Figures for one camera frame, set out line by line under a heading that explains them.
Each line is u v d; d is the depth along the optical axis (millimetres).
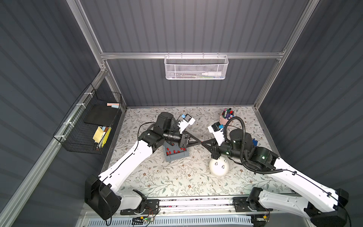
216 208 739
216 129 550
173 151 939
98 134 677
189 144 617
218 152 571
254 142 967
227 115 991
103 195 378
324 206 381
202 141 644
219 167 775
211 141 579
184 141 588
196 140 652
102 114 773
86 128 718
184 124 616
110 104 848
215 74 870
